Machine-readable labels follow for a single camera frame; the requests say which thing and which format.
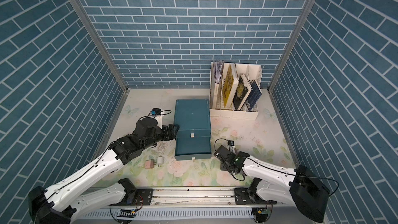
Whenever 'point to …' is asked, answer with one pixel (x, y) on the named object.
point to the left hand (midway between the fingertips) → (178, 128)
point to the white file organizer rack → (218, 111)
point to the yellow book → (230, 84)
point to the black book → (242, 92)
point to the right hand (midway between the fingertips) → (225, 164)
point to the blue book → (254, 96)
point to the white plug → (159, 161)
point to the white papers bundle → (218, 66)
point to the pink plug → (150, 164)
